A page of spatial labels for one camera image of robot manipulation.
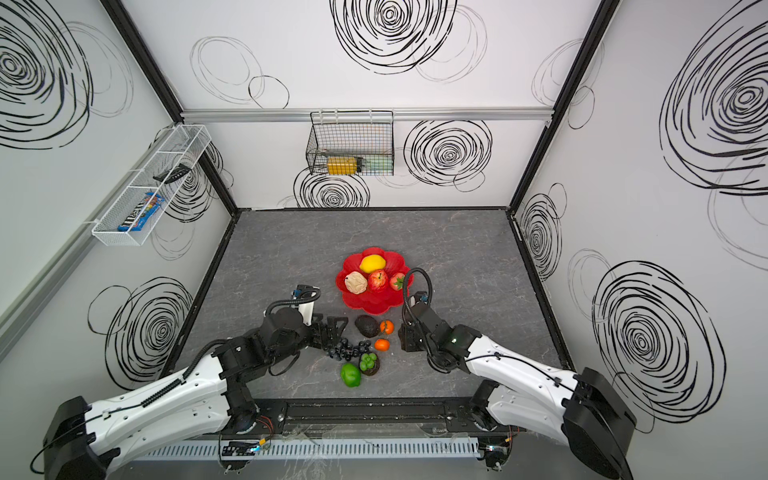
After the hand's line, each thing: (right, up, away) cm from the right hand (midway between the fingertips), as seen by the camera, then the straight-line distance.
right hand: (403, 332), depth 82 cm
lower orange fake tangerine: (-6, -4, +1) cm, 7 cm away
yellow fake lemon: (-10, +17, +17) cm, 26 cm away
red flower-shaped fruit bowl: (-9, +6, +12) cm, 16 cm away
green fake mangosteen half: (-9, -7, -5) cm, 12 cm away
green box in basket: (-7, +48, +6) cm, 49 cm away
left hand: (-17, +5, -6) cm, 18 cm away
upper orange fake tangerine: (-4, 0, +5) cm, 7 cm away
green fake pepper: (-14, -10, -4) cm, 18 cm away
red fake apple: (-8, +13, +12) cm, 19 cm away
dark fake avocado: (-10, +1, +4) cm, 11 cm away
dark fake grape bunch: (-16, -4, -1) cm, 17 cm away
